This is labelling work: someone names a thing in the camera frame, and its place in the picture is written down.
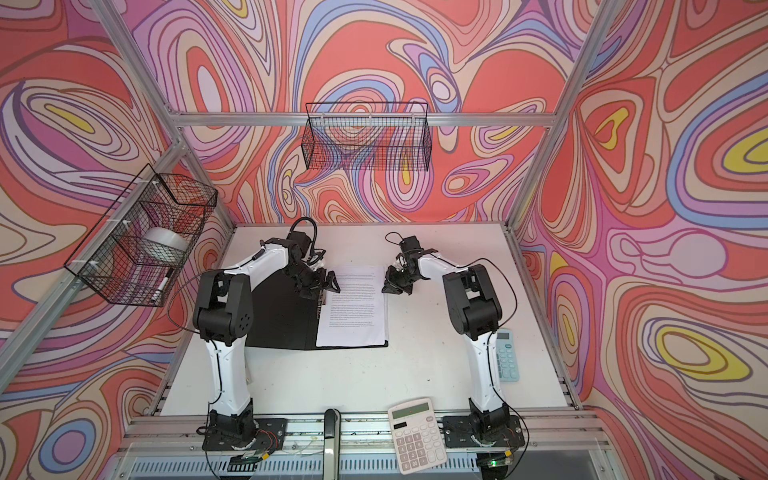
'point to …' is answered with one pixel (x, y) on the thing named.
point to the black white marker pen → (156, 295)
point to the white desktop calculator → (416, 436)
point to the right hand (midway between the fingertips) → (385, 294)
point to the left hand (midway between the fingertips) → (330, 290)
